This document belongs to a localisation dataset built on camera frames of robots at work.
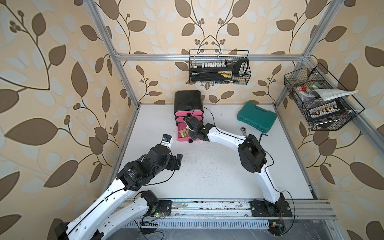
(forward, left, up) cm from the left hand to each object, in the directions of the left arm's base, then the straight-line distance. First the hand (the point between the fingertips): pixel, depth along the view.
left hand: (174, 153), depth 70 cm
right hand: (+26, -10, -15) cm, 31 cm away
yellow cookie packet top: (+25, -2, -18) cm, 30 cm away
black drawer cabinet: (+46, -4, -8) cm, 46 cm away
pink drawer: (+30, +1, -11) cm, 32 cm away
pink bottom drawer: (+31, 0, -19) cm, 36 cm away
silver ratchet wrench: (+30, -44, -21) cm, 57 cm away
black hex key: (+25, -59, -21) cm, 67 cm away
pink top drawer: (+32, -8, -6) cm, 33 cm away
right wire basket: (+37, -69, +14) cm, 80 cm away
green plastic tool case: (+38, -57, -18) cm, 71 cm away
